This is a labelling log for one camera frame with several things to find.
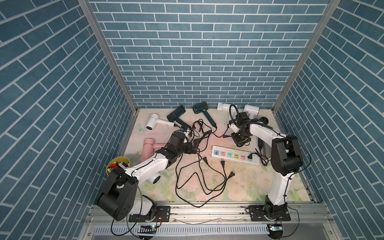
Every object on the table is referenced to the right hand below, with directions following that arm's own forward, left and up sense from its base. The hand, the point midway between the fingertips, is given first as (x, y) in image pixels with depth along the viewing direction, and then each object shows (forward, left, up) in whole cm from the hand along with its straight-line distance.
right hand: (237, 139), depth 99 cm
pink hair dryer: (-11, +57, +1) cm, 58 cm away
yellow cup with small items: (-25, +67, +6) cm, 71 cm away
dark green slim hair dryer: (+16, +45, +3) cm, 48 cm away
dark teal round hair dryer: (+12, -19, +7) cm, 23 cm away
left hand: (-11, +27, +8) cm, 30 cm away
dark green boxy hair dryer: (+28, +25, +2) cm, 37 cm away
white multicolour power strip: (-11, +2, -2) cm, 11 cm away
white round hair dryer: (+9, +60, +2) cm, 61 cm away
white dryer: (+27, -14, +1) cm, 30 cm away
